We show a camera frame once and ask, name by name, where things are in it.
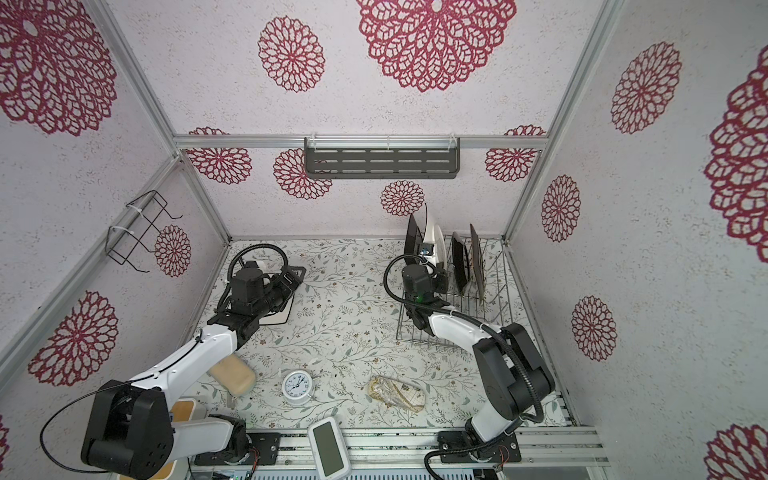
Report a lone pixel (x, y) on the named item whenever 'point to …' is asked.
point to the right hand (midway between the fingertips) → (441, 260)
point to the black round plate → (460, 262)
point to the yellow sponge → (235, 375)
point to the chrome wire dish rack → (497, 308)
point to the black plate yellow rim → (477, 260)
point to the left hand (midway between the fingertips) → (301, 282)
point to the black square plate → (413, 241)
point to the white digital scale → (328, 448)
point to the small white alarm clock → (297, 387)
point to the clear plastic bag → (397, 394)
